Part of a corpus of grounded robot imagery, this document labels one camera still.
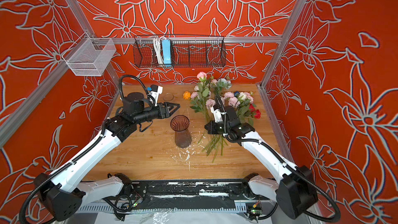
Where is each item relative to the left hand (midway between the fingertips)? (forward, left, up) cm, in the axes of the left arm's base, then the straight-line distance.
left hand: (176, 105), depth 67 cm
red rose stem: (+18, -47, -28) cm, 57 cm away
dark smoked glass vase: (0, 0, -16) cm, 16 cm away
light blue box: (+36, +11, +2) cm, 38 cm away
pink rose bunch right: (+27, -40, -24) cm, 54 cm away
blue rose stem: (+32, -35, -26) cm, 54 cm away
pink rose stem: (+20, -11, -8) cm, 24 cm away
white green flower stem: (+40, -25, -23) cm, 53 cm away
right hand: (-1, -12, -16) cm, 20 cm away
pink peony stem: (-1, -21, -32) cm, 38 cm away
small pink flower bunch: (+27, -9, -30) cm, 41 cm away
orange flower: (+31, 0, -27) cm, 41 cm away
